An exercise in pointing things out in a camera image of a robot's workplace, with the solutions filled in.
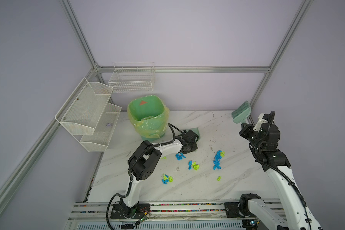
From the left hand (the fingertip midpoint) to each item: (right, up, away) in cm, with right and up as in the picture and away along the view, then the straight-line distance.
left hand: (194, 147), depth 95 cm
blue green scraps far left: (-20, -6, -2) cm, 21 cm away
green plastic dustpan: (+3, +11, +12) cm, 16 cm away
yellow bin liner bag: (-28, +21, -12) cm, 37 cm away
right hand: (+22, +17, -23) cm, 36 cm away
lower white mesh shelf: (-62, +5, -5) cm, 62 cm away
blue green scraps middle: (-1, -10, -6) cm, 12 cm away
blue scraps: (-10, -6, -2) cm, 11 cm away
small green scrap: (+14, -17, -11) cm, 24 cm away
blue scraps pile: (+16, -5, -2) cm, 17 cm away
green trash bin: (-28, +20, -13) cm, 37 cm away
